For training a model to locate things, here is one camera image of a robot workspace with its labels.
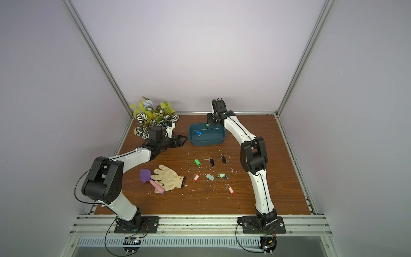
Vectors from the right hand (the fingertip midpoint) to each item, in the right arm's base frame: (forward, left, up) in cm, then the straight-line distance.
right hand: (210, 114), depth 99 cm
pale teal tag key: (-34, 0, -16) cm, 38 cm away
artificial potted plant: (-10, +34, +9) cm, 37 cm away
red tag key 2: (-41, -12, -16) cm, 46 cm away
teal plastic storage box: (-8, -1, -12) cm, 15 cm away
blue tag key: (-3, +8, -16) cm, 18 cm away
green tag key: (-33, -8, -16) cm, 38 cm away
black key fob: (-25, -1, -16) cm, 29 cm away
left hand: (-16, +15, -3) cm, 22 cm away
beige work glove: (-37, +23, -15) cm, 46 cm away
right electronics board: (-64, -28, -17) cm, 72 cm away
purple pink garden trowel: (-36, +36, -13) cm, 53 cm away
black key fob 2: (-23, -8, -16) cm, 29 cm away
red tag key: (-35, +7, -15) cm, 39 cm away
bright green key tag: (-25, +8, -16) cm, 30 cm away
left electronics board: (-65, +35, -17) cm, 75 cm away
